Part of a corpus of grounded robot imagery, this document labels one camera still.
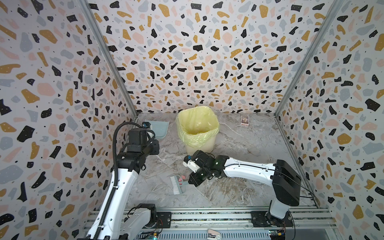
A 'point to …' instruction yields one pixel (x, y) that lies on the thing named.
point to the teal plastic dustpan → (160, 128)
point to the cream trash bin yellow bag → (198, 126)
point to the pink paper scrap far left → (180, 180)
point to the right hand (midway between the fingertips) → (186, 180)
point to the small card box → (244, 120)
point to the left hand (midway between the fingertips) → (153, 139)
